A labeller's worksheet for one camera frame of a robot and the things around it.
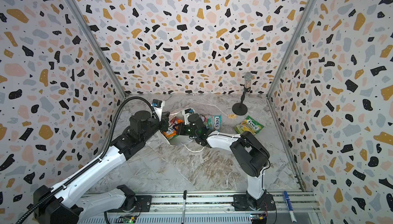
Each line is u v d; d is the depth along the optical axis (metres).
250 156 0.49
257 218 0.72
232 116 1.09
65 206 0.39
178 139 0.86
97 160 0.46
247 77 0.87
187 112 0.81
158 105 0.62
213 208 0.73
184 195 0.77
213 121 1.03
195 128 0.70
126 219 0.70
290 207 0.73
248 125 1.03
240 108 1.13
